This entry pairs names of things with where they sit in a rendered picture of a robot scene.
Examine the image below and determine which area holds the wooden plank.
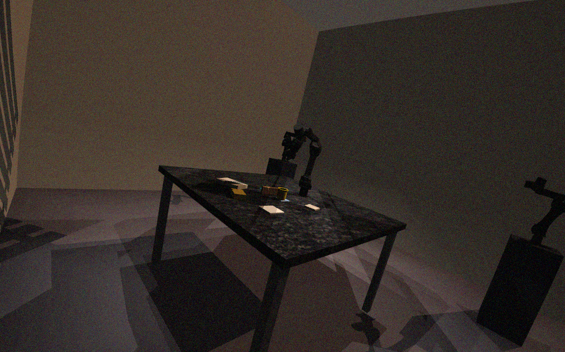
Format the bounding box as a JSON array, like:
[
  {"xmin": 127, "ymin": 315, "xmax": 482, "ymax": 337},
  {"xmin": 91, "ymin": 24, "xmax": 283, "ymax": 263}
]
[{"xmin": 261, "ymin": 186, "xmax": 278, "ymax": 195}]

